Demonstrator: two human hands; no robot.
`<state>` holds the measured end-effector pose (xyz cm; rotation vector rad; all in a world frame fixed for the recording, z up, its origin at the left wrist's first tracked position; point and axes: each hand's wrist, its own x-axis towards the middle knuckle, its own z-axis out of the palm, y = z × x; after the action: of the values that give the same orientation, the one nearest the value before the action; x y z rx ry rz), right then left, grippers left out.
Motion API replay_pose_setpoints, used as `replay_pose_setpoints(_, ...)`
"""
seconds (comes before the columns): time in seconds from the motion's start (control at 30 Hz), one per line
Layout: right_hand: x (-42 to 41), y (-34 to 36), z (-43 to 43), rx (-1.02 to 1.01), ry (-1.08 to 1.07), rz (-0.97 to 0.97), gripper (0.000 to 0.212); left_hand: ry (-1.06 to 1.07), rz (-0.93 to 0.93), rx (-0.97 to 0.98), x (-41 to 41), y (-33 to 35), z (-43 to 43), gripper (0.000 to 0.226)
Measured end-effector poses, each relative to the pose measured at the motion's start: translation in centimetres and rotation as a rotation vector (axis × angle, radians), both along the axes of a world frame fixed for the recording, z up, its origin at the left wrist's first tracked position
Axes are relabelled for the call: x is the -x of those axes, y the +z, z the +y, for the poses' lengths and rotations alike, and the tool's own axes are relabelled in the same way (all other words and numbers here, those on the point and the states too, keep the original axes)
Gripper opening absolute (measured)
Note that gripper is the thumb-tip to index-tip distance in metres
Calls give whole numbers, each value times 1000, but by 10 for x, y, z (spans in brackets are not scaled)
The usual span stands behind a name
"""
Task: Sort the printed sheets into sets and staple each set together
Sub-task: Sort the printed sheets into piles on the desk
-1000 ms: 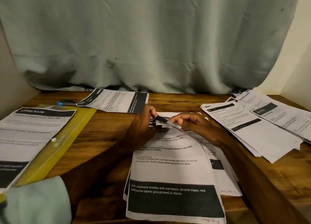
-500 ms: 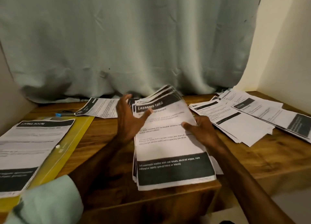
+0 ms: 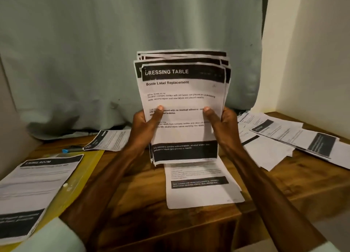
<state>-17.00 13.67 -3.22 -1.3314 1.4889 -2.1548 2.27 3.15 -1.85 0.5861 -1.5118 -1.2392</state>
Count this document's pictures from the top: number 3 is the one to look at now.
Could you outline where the person's left hand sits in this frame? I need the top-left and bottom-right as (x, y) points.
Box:
(124, 105), (165, 158)

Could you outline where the person's right hand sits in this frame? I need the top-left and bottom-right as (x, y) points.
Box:
(202, 106), (243, 153)

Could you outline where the single sheet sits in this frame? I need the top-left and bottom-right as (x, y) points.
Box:
(82, 129), (132, 153)

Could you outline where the printed papers pile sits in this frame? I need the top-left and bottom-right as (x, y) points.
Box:
(237, 109), (350, 172)

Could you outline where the yellow patterned folder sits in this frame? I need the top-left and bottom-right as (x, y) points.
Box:
(0, 149), (105, 252)

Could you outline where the person's left forearm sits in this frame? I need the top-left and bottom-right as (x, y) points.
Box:
(12, 148), (148, 252)

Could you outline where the person's right forearm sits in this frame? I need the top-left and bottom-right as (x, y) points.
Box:
(224, 145), (341, 252)

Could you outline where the blue pen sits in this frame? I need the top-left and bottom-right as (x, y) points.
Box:
(61, 146), (86, 154)

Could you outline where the pale green curtain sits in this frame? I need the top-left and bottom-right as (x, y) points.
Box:
(0, 0), (270, 140)

